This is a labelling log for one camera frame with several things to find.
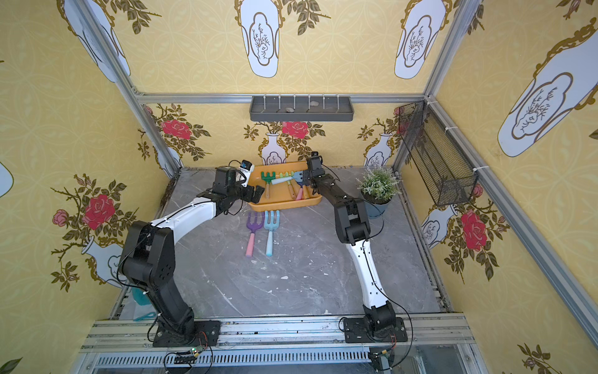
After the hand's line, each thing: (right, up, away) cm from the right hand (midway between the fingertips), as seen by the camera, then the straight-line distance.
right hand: (307, 173), depth 114 cm
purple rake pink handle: (-23, -24, -14) cm, 36 cm away
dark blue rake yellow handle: (-1, -8, -4) cm, 9 cm away
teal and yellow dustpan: (-56, -48, -36) cm, 82 cm away
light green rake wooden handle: (-7, -8, -4) cm, 12 cm away
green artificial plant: (+27, -6, -24) cm, 37 cm away
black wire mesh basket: (+50, -4, -32) cm, 59 cm away
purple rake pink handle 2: (-4, -11, -5) cm, 12 cm away
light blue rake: (-16, -24, -15) cm, 33 cm away
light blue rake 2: (-5, -1, +3) cm, 6 cm away
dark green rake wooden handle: (-20, -3, +3) cm, 20 cm away
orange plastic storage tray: (-10, -6, 0) cm, 12 cm away
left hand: (-21, -6, -19) cm, 29 cm away
